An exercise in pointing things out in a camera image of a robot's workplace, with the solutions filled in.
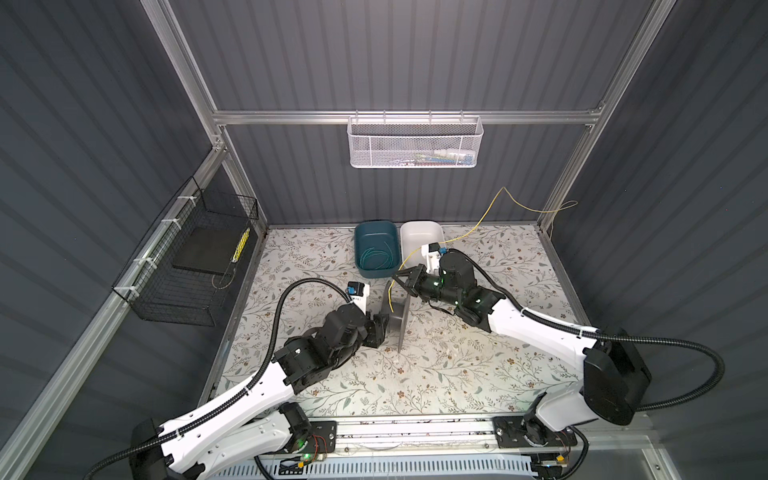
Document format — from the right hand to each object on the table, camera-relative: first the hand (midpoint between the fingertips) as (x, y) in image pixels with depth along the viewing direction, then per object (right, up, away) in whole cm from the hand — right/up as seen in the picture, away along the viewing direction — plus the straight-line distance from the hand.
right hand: (392, 278), depth 75 cm
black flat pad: (-46, +8, -1) cm, 47 cm away
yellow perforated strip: (-40, +9, +3) cm, 41 cm away
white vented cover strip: (-2, -45, -6) cm, 45 cm away
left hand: (-2, -9, -3) cm, 10 cm away
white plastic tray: (+10, +14, +43) cm, 46 cm away
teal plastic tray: (-5, +8, +33) cm, 34 cm away
